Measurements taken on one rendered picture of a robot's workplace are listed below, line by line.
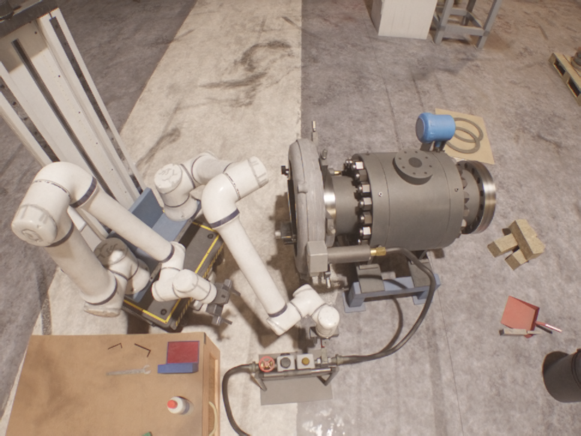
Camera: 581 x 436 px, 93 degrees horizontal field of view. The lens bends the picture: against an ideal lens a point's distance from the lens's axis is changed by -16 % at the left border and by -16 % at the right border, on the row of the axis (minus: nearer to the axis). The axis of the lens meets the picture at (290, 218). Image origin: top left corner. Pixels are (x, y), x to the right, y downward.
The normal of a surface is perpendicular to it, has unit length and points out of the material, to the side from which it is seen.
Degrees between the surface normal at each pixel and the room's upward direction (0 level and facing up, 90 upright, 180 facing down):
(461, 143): 0
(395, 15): 90
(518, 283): 0
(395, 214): 48
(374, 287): 0
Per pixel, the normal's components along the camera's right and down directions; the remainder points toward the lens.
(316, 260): 0.07, 0.54
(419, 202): 0.05, 0.06
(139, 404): 0.00, -0.58
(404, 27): -0.03, 0.82
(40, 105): 0.93, 0.31
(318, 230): 0.05, 0.31
